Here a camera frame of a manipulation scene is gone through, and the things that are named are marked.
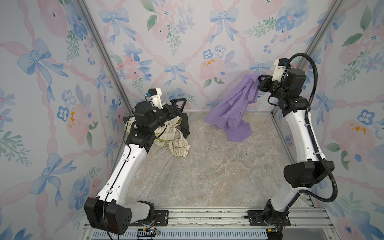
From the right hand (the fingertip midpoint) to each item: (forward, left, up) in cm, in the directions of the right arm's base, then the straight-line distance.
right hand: (260, 74), depth 72 cm
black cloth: (0, +40, -40) cm, 56 cm away
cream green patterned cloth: (-9, +49, -37) cm, 62 cm away
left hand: (-16, +37, -3) cm, 40 cm away
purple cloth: (-4, +11, -22) cm, 25 cm away
